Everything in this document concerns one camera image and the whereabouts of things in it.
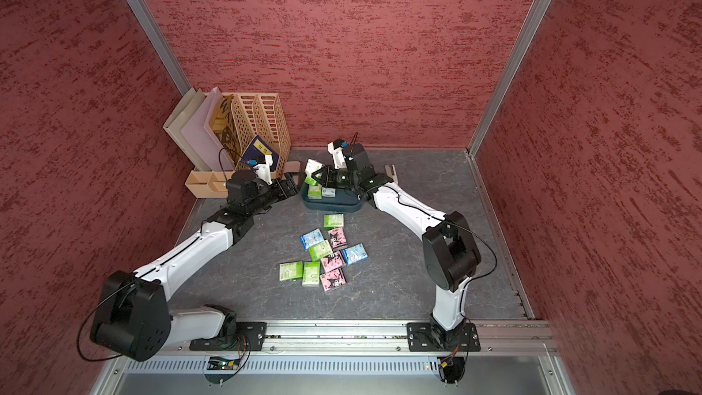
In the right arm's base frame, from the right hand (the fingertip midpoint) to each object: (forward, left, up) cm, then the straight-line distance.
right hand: (315, 179), depth 83 cm
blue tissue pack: (+9, -2, -19) cm, 21 cm away
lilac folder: (+17, +40, +3) cm, 44 cm away
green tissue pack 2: (-5, -4, -19) cm, 20 cm away
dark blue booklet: (+22, +26, -8) cm, 35 cm away
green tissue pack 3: (-15, 0, -19) cm, 25 cm away
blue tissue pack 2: (-11, +3, -19) cm, 22 cm away
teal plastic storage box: (+2, -9, -16) cm, 18 cm away
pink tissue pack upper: (-11, -6, -18) cm, 22 cm away
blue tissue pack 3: (-17, -12, -19) cm, 28 cm away
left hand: (-1, +5, 0) cm, 5 cm away
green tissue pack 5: (-22, +9, -18) cm, 30 cm away
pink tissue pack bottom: (-25, -5, -19) cm, 31 cm away
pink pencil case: (+22, +15, -18) cm, 32 cm away
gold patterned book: (+27, +36, +1) cm, 45 cm away
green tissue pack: (+3, +1, +3) cm, 4 cm away
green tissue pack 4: (-23, +2, -19) cm, 30 cm away
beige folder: (+19, +46, +9) cm, 51 cm away
